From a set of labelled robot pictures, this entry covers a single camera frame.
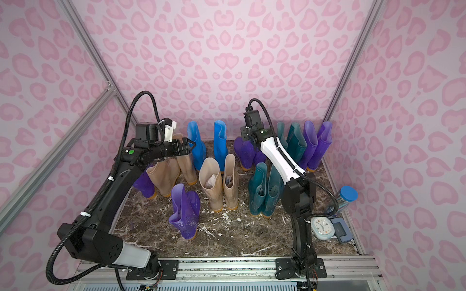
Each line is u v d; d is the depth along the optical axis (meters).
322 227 0.82
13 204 0.51
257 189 0.69
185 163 0.84
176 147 0.66
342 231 0.82
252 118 0.68
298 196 0.53
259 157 0.96
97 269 0.46
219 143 0.84
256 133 0.64
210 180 0.78
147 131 0.56
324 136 0.93
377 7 0.68
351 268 0.75
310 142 0.84
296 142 0.83
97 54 0.81
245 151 0.94
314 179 0.53
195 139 0.88
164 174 0.87
